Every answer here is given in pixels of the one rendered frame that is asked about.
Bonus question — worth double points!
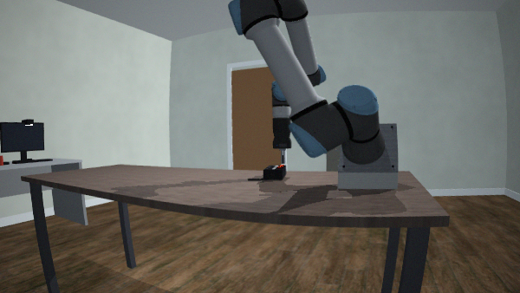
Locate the dark grey power strip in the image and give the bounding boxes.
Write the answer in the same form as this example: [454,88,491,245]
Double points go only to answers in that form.
[248,165,286,181]

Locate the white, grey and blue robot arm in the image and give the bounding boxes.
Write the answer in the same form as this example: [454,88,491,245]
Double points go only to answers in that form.
[228,0,385,165]

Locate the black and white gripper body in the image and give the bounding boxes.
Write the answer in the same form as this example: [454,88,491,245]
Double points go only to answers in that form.
[272,107,291,149]

